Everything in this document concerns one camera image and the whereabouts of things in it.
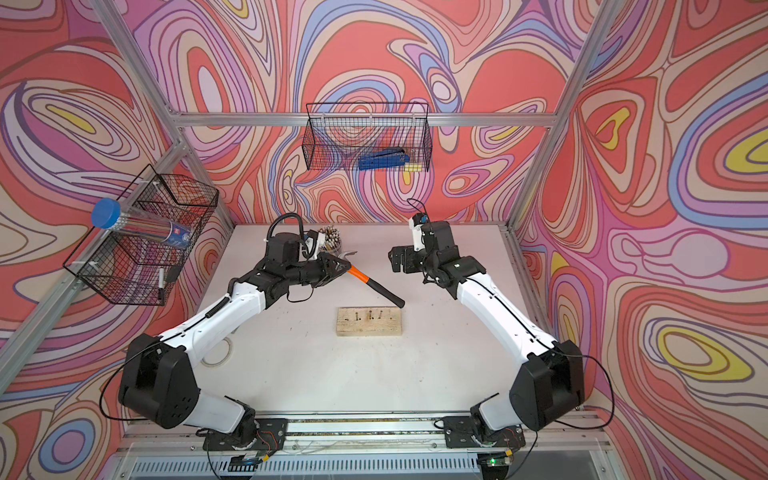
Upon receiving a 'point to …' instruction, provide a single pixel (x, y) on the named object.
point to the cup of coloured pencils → (332, 239)
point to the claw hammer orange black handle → (376, 286)
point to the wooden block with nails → (369, 321)
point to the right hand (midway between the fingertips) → (405, 260)
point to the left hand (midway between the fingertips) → (352, 267)
